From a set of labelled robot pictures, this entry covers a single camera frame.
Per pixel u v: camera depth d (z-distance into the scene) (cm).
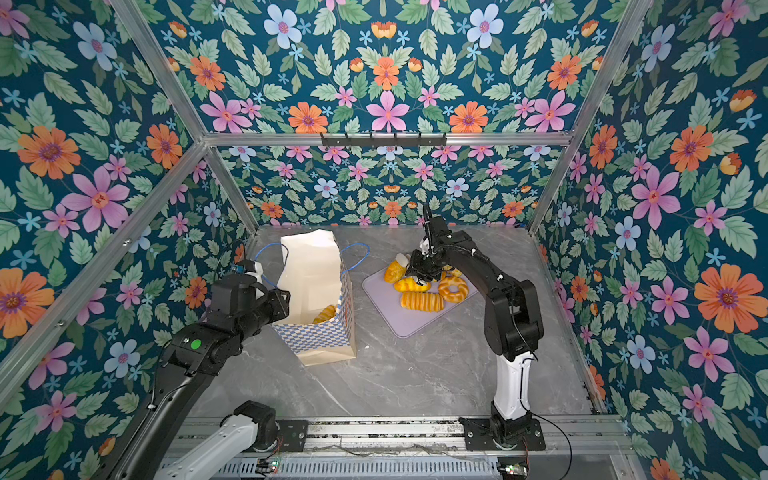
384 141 92
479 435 74
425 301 93
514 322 54
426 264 81
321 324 66
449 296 98
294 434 74
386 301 98
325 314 93
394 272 98
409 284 99
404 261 97
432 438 75
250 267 62
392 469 77
